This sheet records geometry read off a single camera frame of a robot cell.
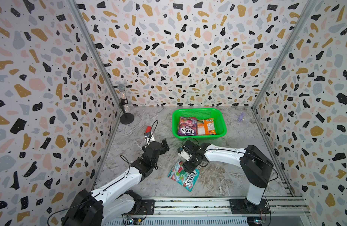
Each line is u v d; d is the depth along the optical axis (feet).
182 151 2.64
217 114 3.50
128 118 3.71
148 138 2.34
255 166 1.56
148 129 3.47
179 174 2.69
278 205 2.50
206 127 3.39
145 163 2.07
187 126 3.30
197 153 2.16
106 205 1.40
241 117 3.63
